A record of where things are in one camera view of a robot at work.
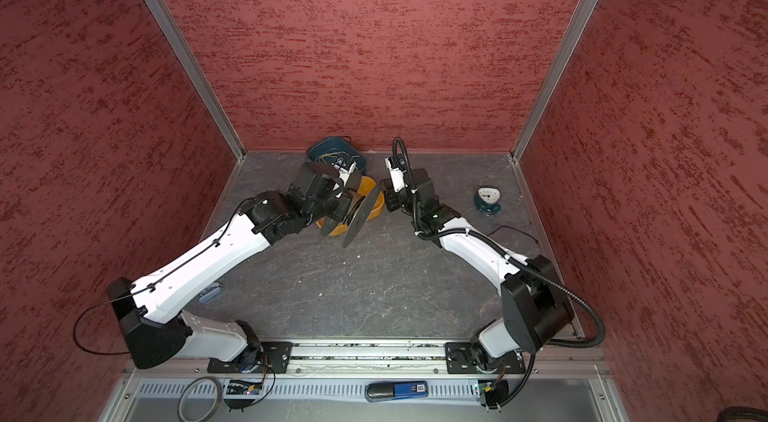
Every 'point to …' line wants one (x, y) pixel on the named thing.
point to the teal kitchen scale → (487, 200)
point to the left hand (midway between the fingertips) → (343, 196)
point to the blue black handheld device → (391, 391)
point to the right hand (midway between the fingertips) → (386, 185)
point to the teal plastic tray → (331, 149)
